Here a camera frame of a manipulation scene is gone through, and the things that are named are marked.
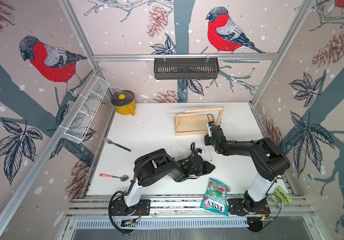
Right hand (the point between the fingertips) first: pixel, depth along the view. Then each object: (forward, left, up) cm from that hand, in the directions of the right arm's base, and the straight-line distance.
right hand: (207, 133), depth 100 cm
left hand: (-24, -4, +1) cm, 24 cm away
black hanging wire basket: (+37, +15, +27) cm, 48 cm away
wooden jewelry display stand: (+14, +7, -6) cm, 17 cm away
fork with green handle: (-6, +69, -2) cm, 69 cm away
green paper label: (-36, -36, -3) cm, 51 cm away
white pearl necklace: (-13, +20, -3) cm, 24 cm away
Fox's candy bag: (-40, 0, +1) cm, 40 cm away
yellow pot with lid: (+19, +61, +10) cm, 64 cm away
